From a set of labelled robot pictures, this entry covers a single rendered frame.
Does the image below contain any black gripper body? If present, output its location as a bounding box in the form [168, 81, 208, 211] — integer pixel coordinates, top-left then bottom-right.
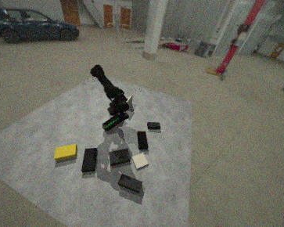
[110, 102, 129, 121]

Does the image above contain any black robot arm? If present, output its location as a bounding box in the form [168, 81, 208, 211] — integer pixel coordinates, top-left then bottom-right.
[90, 65, 129, 116]

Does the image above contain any beige square tile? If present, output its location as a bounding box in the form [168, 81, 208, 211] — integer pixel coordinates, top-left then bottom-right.
[132, 153, 149, 169]

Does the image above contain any yellow box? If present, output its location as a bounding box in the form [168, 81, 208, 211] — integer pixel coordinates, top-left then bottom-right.
[54, 144, 77, 161]

